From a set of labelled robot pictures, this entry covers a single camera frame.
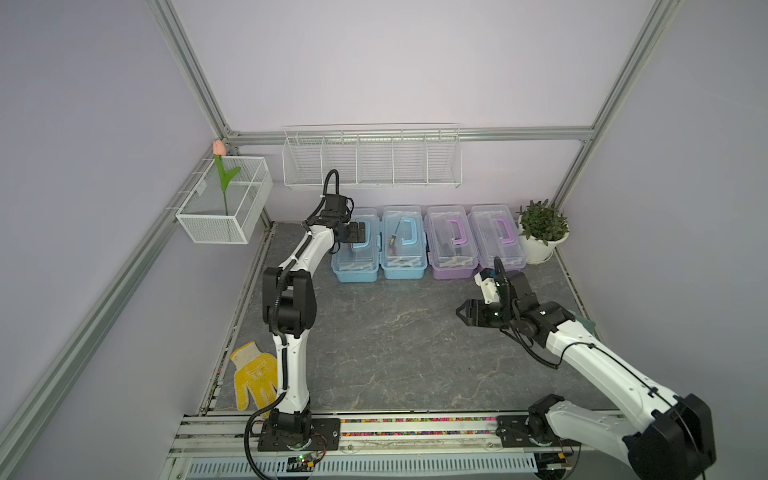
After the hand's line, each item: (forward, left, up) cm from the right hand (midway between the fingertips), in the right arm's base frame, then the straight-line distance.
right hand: (465, 310), depth 81 cm
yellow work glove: (-12, +59, -13) cm, 61 cm away
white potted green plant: (+29, -30, +3) cm, 41 cm away
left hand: (+30, +33, -1) cm, 45 cm away
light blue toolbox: (+21, +31, -6) cm, 38 cm away
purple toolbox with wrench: (+32, -17, -5) cm, 37 cm away
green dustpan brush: (+3, -43, -16) cm, 46 cm away
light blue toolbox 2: (+25, +16, -3) cm, 30 cm away
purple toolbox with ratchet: (+27, 0, -3) cm, 27 cm away
